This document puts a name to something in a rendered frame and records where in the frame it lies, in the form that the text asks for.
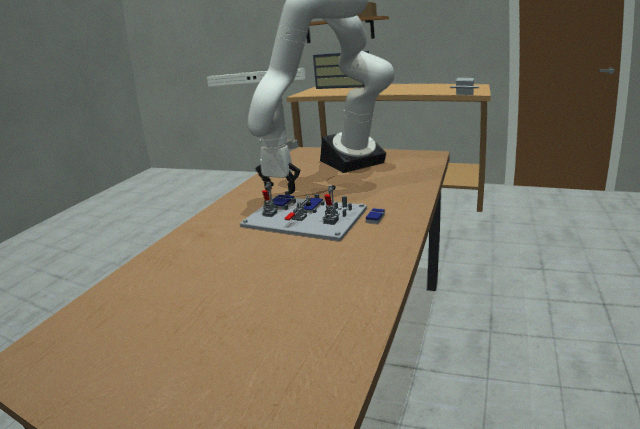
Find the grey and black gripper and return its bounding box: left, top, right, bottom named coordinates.
left=255, top=144, right=301, bottom=194

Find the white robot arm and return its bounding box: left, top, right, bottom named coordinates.
left=248, top=0, right=394, bottom=157

